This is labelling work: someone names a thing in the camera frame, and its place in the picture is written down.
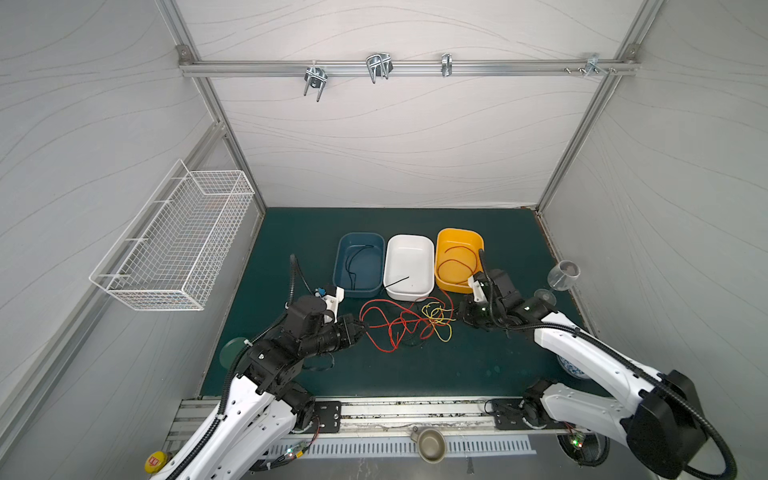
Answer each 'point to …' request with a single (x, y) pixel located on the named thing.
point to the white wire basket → (171, 256)
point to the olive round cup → (431, 444)
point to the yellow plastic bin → (457, 257)
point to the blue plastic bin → (359, 264)
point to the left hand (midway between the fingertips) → (372, 322)
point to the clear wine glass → (560, 278)
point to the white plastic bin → (409, 267)
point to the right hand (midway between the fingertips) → (456, 305)
